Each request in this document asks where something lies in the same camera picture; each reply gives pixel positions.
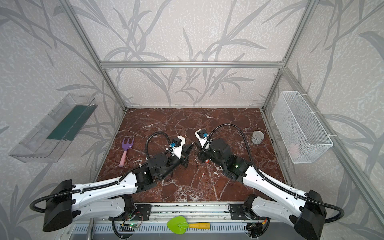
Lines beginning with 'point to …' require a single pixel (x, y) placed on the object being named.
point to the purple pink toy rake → (126, 145)
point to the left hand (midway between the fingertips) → (195, 141)
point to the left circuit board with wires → (132, 223)
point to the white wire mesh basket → (304, 136)
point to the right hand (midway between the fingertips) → (196, 138)
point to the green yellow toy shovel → (179, 224)
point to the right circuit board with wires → (255, 229)
